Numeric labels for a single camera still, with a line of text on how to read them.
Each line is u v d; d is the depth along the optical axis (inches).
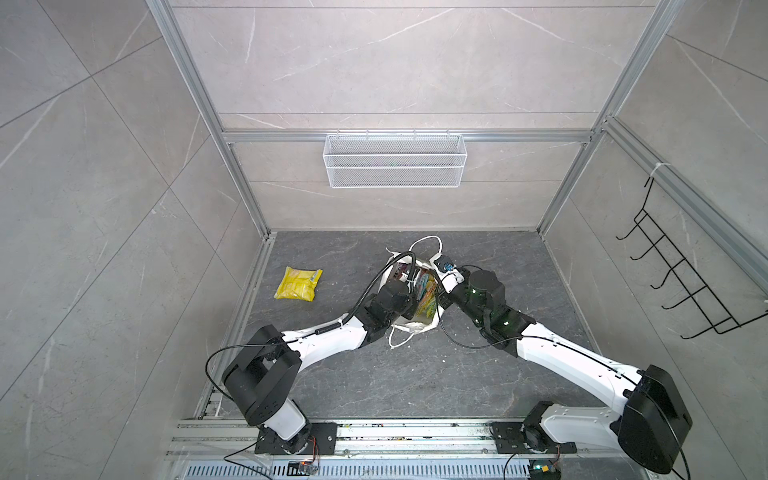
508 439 28.7
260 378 17.1
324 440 28.7
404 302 26.3
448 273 24.7
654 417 15.2
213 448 28.8
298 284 38.7
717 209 23.6
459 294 26.4
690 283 25.9
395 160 39.7
